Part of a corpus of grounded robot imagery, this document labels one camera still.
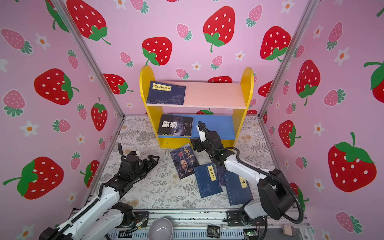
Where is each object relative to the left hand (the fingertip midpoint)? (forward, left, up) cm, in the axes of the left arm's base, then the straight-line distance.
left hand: (156, 160), depth 83 cm
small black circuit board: (-32, -31, -9) cm, 45 cm away
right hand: (+11, -22, +8) cm, 26 cm away
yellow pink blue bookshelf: (+48, -5, -6) cm, 48 cm away
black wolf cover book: (+22, -9, +6) cm, 24 cm away
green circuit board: (-32, -50, -12) cm, 60 cm away
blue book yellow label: (-11, -46, -10) cm, 49 cm away
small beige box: (-31, -67, -10) cm, 75 cm away
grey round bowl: (-31, -6, -10) cm, 33 cm away
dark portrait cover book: (+6, -15, -10) cm, 19 cm away
